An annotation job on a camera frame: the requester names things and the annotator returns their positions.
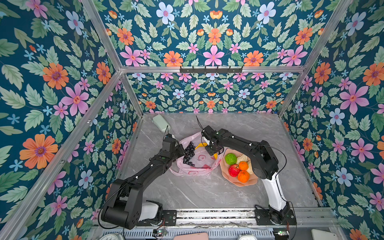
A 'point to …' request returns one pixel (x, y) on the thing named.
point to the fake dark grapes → (189, 154)
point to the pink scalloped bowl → (224, 167)
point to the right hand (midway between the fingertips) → (212, 148)
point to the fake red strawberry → (234, 170)
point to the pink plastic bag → (204, 162)
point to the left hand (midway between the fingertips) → (186, 144)
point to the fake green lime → (231, 159)
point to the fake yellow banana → (204, 144)
